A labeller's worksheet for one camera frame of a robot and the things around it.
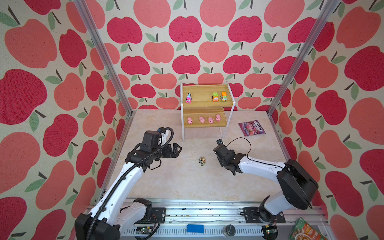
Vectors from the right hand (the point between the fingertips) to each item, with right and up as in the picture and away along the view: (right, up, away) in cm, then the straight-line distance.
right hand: (229, 153), depth 91 cm
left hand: (-31, +5, -14) cm, 34 cm away
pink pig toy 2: (-11, +20, +2) cm, 23 cm away
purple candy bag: (+21, +15, +17) cm, 31 cm away
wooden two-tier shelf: (-15, +27, -12) cm, 34 cm away
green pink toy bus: (-17, -5, 0) cm, 17 cm away
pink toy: (-24, +20, +2) cm, 32 cm away
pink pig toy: (-6, +22, +3) cm, 23 cm away
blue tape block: (-22, -32, -20) cm, 44 cm away
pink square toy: (-17, +21, +2) cm, 27 cm away
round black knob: (-7, -27, -28) cm, 40 cm away
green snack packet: (+29, -32, -22) cm, 49 cm away
